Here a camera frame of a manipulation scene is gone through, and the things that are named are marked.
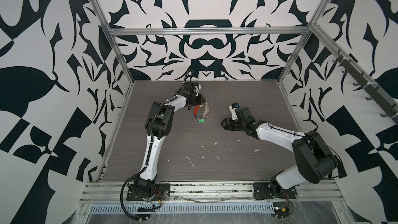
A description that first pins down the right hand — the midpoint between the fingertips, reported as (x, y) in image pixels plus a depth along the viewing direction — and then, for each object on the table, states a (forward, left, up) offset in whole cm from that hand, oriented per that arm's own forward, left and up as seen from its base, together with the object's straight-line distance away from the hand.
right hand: (224, 122), depth 90 cm
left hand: (+21, +10, -3) cm, 23 cm away
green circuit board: (-41, -22, -9) cm, 47 cm away
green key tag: (+5, +13, -7) cm, 15 cm away
